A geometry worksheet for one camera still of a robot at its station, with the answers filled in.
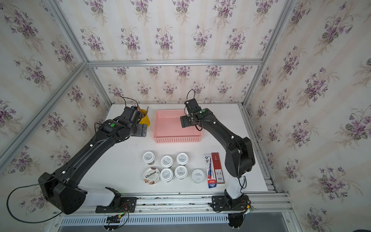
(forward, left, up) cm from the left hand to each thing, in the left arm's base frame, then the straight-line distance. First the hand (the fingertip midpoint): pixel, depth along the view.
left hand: (138, 129), depth 78 cm
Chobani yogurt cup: (-20, -7, -16) cm, 27 cm away
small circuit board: (-39, +11, -24) cm, 47 cm away
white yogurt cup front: (-20, -16, -15) cm, 29 cm away
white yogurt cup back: (-12, -15, -15) cm, 25 cm away
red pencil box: (-15, -45, -19) cm, 51 cm away
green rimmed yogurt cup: (-21, -33, -15) cm, 42 cm away
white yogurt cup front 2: (-18, -24, -15) cm, 33 cm away
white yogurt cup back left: (-10, -4, -15) cm, 19 cm away
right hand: (+10, -28, -5) cm, 30 cm away
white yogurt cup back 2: (-11, -24, -14) cm, 30 cm away
